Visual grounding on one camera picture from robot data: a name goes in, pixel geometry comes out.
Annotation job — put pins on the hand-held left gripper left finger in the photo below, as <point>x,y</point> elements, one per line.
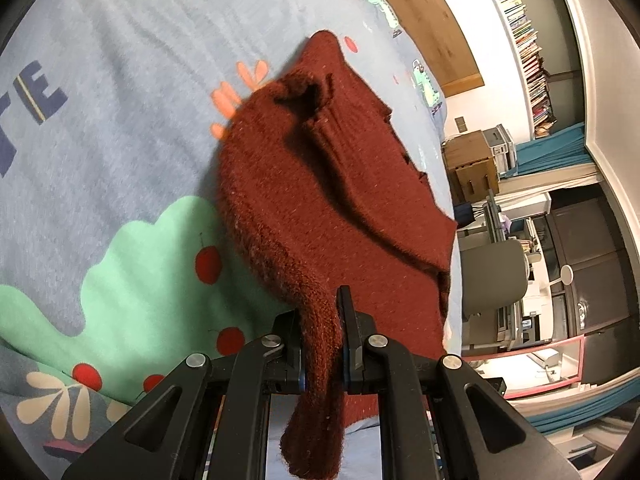
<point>292,355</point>

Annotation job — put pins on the wooden headboard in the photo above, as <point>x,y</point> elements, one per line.
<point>425,10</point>

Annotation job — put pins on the dark blue bag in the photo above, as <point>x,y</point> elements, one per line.
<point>465,215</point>

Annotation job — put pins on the white desk lamp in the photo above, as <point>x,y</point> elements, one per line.
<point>566,273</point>

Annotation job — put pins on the grey office chair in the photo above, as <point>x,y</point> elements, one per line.
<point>490,270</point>

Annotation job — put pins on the wall socket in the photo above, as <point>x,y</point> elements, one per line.
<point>460,124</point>

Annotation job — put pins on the dark red knit sweater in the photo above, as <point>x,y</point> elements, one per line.
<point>310,200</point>

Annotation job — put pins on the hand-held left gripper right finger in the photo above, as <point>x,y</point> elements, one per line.
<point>350,340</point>

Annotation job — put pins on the teal curtain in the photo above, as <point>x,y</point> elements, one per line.
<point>550,150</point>

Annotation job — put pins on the row of books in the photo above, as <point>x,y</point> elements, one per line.
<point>530,45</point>

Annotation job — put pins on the wooden cabinet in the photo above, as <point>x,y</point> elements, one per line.
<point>470,165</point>

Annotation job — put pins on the blue printed blanket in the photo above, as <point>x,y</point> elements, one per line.
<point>100,160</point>

